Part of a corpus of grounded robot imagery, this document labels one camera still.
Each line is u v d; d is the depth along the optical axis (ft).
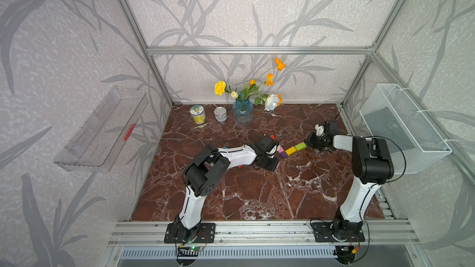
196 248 2.30
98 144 2.22
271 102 2.77
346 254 2.33
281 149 3.24
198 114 3.45
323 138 2.86
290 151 3.23
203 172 1.69
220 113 3.57
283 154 3.15
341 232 2.21
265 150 2.47
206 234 2.38
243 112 3.34
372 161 1.74
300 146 3.26
